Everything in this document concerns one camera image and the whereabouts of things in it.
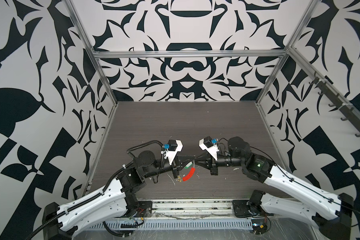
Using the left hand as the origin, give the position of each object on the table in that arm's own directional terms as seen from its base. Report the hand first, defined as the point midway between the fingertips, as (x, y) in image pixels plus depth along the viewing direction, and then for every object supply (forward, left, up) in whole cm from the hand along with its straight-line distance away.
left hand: (195, 155), depth 59 cm
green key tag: (-2, +2, -6) cm, 7 cm away
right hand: (-1, 0, -4) cm, 5 cm away
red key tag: (-4, +1, -7) cm, 8 cm away
